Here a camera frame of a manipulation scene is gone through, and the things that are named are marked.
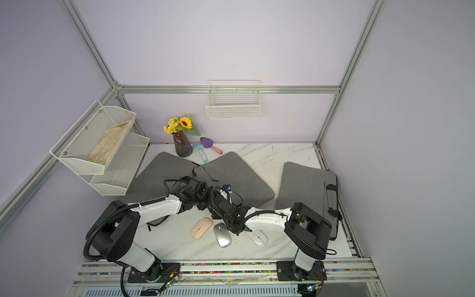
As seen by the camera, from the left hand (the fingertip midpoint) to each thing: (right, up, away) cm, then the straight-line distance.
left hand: (217, 198), depth 91 cm
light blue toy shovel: (-15, +28, +26) cm, 41 cm away
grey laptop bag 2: (+5, +13, +13) cm, 19 cm away
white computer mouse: (+20, -15, -11) cm, 27 cm away
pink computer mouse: (-6, -12, -7) cm, 15 cm away
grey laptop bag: (-39, +6, +10) cm, 41 cm away
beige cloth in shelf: (-46, +23, -15) cm, 54 cm away
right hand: (+1, -4, -5) cm, 6 cm away
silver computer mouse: (+4, -15, -9) cm, 18 cm away
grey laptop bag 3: (+51, +4, +4) cm, 52 cm away
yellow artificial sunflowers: (-19, +39, +7) cm, 44 cm away
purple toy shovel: (-10, +31, +29) cm, 44 cm away
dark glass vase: (-23, +27, +20) cm, 41 cm away
